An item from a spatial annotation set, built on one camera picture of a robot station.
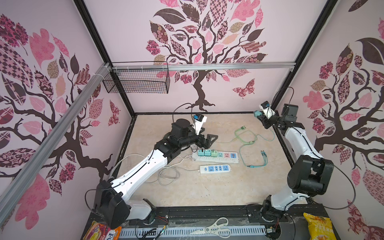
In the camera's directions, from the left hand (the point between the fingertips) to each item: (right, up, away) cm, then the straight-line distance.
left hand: (210, 135), depth 71 cm
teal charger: (+29, +12, +15) cm, 35 cm away
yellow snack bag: (+50, -43, -5) cm, 66 cm away
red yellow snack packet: (-53, -45, -4) cm, 69 cm away
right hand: (+33, +13, +16) cm, 39 cm away
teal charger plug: (-4, -12, +18) cm, 23 cm away
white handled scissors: (+3, -45, -1) cm, 45 cm away
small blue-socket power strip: (-1, -22, +16) cm, 27 cm away
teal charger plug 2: (0, -12, +18) cm, 22 cm away
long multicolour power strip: (+11, -15, +21) cm, 28 cm away
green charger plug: (+5, -13, +18) cm, 23 cm away
